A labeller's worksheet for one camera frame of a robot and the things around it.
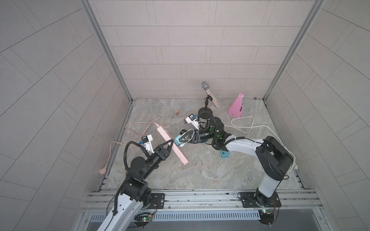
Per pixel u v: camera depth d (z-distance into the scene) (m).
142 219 0.65
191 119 0.69
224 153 0.85
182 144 0.64
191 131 0.68
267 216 0.68
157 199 0.71
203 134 0.68
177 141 0.67
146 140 0.64
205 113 1.08
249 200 0.71
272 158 0.47
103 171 0.82
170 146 0.66
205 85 0.87
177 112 1.06
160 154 0.61
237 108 1.01
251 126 0.99
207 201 0.72
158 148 0.63
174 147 0.67
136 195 0.53
